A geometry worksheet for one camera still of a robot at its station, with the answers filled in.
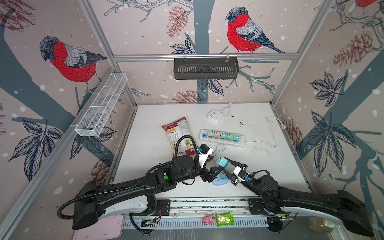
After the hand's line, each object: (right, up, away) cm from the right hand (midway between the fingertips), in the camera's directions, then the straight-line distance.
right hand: (222, 163), depth 68 cm
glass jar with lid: (+41, -24, -6) cm, 48 cm away
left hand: (-2, +1, -4) cm, 5 cm away
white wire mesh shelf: (-63, +20, +4) cm, 66 cm away
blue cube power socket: (0, -4, -3) cm, 5 cm away
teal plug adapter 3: (+13, +8, +24) cm, 29 cm away
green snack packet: (+1, -27, +1) cm, 27 cm away
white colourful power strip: (-7, +9, +31) cm, 33 cm away
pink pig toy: (-6, -26, 0) cm, 27 cm away
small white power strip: (+2, +22, +42) cm, 47 cm away
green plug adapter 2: (-3, +11, +27) cm, 29 cm away
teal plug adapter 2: (0, -4, -3) cm, 5 cm away
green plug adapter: (+9, +9, +24) cm, 28 cm away
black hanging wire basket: (-6, +56, +36) cm, 67 cm away
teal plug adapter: (0, +1, -2) cm, 3 cm away
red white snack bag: (-27, +12, +30) cm, 42 cm away
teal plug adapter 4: (+5, +9, +26) cm, 28 cm away
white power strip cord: (+54, +14, +42) cm, 70 cm away
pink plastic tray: (-53, -29, -1) cm, 60 cm away
